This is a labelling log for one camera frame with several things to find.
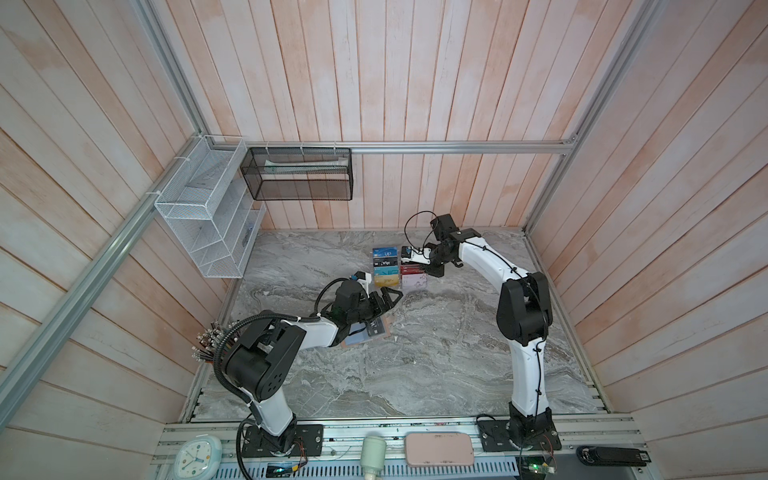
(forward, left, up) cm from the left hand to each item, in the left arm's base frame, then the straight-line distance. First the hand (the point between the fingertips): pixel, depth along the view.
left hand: (396, 304), depth 89 cm
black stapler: (-38, -45, -4) cm, 58 cm away
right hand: (+17, -10, -1) cm, 20 cm away
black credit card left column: (+18, +3, -1) cm, 18 cm away
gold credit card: (+13, +2, -6) cm, 15 cm away
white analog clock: (-38, +48, -6) cm, 62 cm away
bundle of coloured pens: (-16, +47, +9) cm, 51 cm away
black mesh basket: (+47, +35, +14) cm, 60 cm away
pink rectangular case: (-36, -9, -7) cm, 38 cm away
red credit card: (+15, -6, -2) cm, 16 cm away
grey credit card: (-4, +7, -8) cm, 11 cm away
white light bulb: (-38, +7, -1) cm, 39 cm away
